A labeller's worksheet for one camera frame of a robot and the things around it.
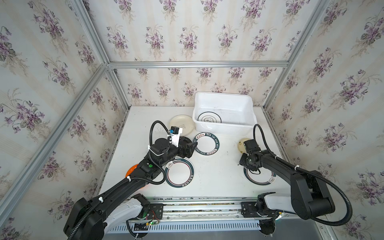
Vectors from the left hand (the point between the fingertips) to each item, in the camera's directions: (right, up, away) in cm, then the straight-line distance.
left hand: (190, 138), depth 74 cm
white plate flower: (+14, +12, +40) cm, 44 cm away
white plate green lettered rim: (+12, -7, +27) cm, 30 cm away
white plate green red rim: (-7, -22, +13) cm, 26 cm away
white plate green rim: (+34, -18, -3) cm, 38 cm away
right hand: (+31, -18, +16) cm, 40 cm away
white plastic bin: (+25, +15, +44) cm, 53 cm away
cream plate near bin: (-5, +9, +35) cm, 36 cm away
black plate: (-5, -4, +21) cm, 22 cm away
